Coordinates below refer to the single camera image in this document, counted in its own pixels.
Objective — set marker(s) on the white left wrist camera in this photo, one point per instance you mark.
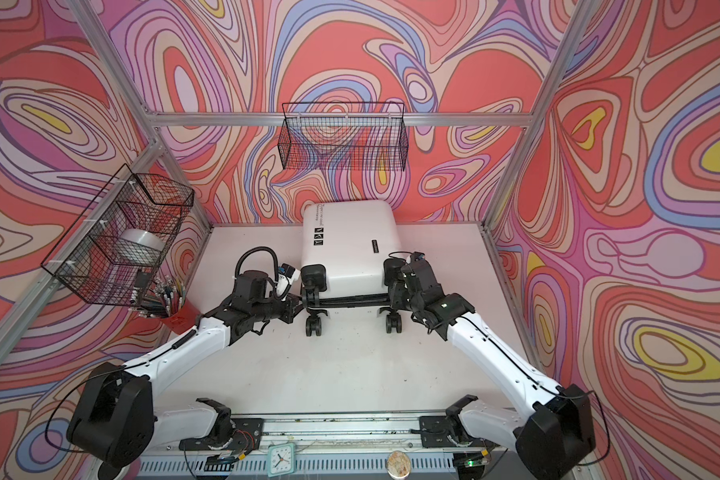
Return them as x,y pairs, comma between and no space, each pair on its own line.
287,276

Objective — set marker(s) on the wire basket on wall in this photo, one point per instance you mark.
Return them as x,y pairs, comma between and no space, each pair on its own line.
89,266
366,136

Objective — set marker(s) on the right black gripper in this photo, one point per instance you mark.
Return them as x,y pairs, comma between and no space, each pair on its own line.
395,291

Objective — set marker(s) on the red pen holder cup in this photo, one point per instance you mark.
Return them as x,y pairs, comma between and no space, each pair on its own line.
165,300

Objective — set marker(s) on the wire basket on left wall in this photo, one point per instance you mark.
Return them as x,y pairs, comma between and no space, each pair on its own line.
89,266

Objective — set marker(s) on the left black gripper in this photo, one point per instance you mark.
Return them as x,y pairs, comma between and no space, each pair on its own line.
290,307

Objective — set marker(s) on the white roll in basket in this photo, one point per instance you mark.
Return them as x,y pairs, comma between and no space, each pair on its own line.
139,247

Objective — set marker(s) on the wire basket on back wall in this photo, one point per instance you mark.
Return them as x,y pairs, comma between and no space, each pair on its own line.
366,136

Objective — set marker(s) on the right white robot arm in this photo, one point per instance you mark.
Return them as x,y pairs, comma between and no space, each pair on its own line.
550,427

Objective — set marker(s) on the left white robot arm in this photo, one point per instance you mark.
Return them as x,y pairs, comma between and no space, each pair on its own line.
116,419

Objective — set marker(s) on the small teal alarm clock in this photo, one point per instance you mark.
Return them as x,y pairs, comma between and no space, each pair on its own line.
281,460

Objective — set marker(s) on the black suitcase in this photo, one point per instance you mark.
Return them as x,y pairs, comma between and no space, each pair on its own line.
348,256

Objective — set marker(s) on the round wooden coaster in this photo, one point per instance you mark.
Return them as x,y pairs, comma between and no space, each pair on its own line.
399,465

